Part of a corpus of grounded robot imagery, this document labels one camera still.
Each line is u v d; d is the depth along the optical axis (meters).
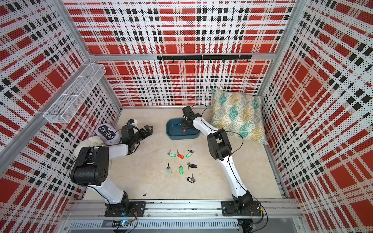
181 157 0.93
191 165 0.88
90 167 0.48
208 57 0.89
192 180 0.84
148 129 0.90
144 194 0.78
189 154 0.95
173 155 0.93
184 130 1.06
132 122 0.88
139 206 0.75
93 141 0.78
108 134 0.92
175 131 1.07
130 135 0.76
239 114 0.96
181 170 0.88
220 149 0.65
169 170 0.88
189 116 0.86
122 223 0.69
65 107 0.70
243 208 0.64
